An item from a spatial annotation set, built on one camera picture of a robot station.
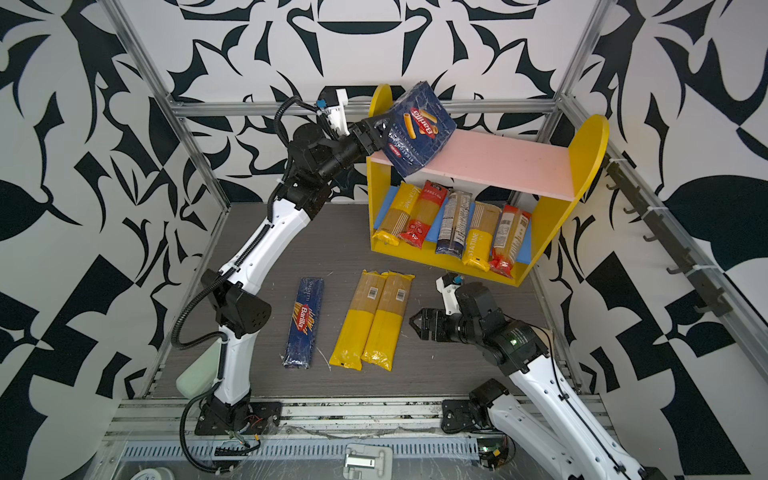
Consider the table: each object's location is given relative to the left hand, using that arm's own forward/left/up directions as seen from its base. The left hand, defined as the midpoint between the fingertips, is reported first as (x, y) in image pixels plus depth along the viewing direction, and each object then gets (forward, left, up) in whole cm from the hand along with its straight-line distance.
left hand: (390, 105), depth 63 cm
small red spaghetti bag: (-5, -36, -37) cm, 52 cm away
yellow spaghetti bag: (-32, +12, -52) cm, 62 cm away
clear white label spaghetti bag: (+1, -20, -38) cm, 43 cm away
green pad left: (-38, +49, -50) cm, 80 cm away
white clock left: (-57, +52, -50) cm, 92 cm away
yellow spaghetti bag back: (-24, +1, -53) cm, 58 cm away
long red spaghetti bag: (+11, -15, -38) cm, 43 cm away
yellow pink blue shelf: (+23, -39, -37) cm, 59 cm away
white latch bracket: (-57, +7, -52) cm, 78 cm away
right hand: (-32, -7, -36) cm, 48 cm away
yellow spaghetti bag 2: (+4, -3, -37) cm, 38 cm away
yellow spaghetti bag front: (-2, -28, -37) cm, 47 cm away
